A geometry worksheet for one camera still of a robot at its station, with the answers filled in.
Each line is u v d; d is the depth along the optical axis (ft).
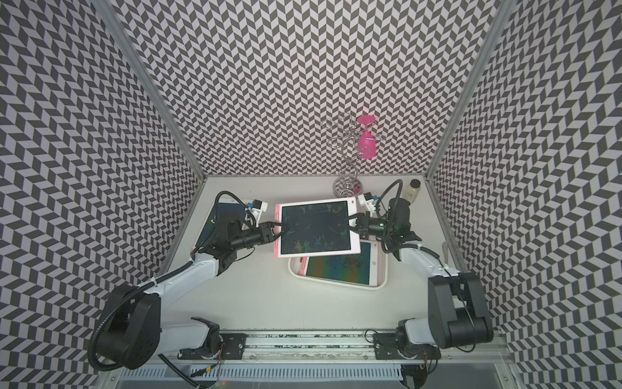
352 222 2.44
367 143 3.28
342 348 2.47
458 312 1.38
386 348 2.41
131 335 1.34
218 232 2.14
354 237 2.46
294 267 2.83
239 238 2.24
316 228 2.54
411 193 3.47
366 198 2.53
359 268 2.84
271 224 2.46
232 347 2.41
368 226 2.31
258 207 2.50
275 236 2.46
